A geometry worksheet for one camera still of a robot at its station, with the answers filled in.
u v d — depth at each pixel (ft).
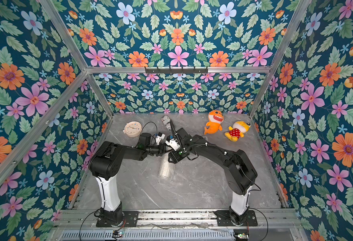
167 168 2.80
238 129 3.40
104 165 1.74
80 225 2.35
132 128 3.54
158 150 2.87
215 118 3.54
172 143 2.60
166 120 3.66
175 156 2.45
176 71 3.04
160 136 3.05
